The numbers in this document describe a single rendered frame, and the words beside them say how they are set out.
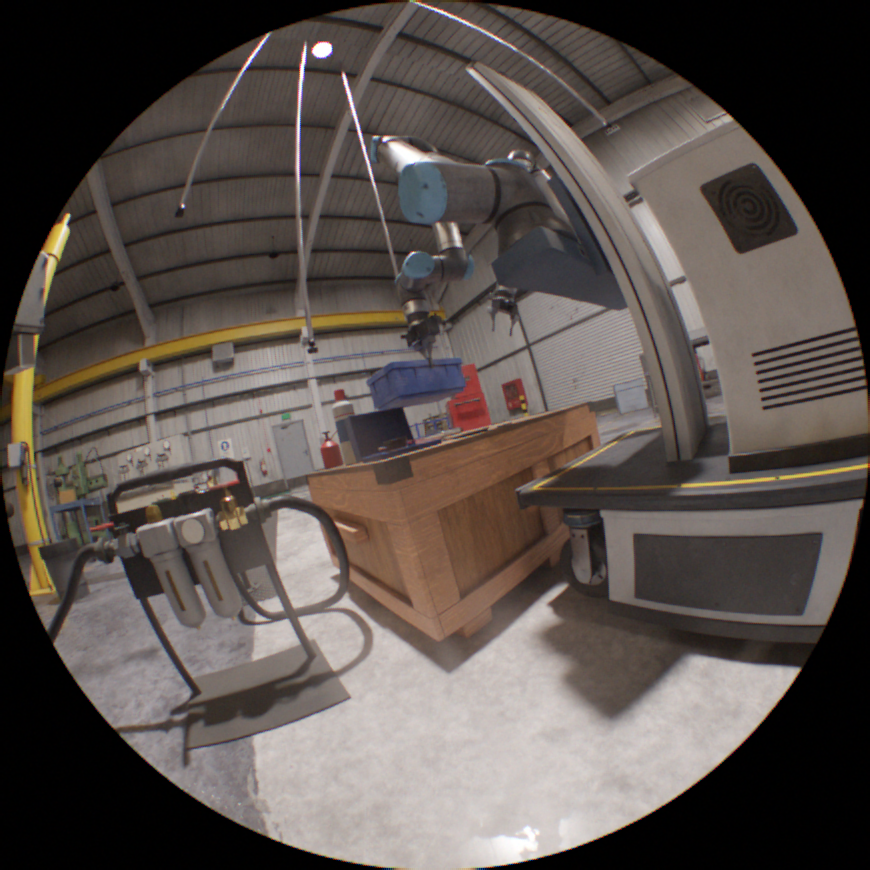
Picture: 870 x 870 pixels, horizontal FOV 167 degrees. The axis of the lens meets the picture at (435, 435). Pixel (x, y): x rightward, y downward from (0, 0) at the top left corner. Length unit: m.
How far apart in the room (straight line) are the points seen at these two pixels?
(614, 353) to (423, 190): 8.15
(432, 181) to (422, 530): 0.70
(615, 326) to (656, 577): 8.20
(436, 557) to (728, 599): 0.56
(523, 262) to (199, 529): 0.82
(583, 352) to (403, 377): 8.29
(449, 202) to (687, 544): 0.75
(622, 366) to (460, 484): 8.00
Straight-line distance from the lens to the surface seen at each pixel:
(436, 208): 0.67
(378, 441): 0.78
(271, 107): 8.59
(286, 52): 8.32
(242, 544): 0.74
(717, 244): 0.55
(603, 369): 8.76
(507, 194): 0.73
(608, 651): 0.68
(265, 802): 0.65
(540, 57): 9.43
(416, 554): 0.61
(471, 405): 3.66
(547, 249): 0.60
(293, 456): 10.50
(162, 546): 0.69
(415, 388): 0.93
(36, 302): 0.49
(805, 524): 0.51
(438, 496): 0.63
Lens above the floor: 0.49
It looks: level
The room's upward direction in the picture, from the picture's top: 14 degrees counter-clockwise
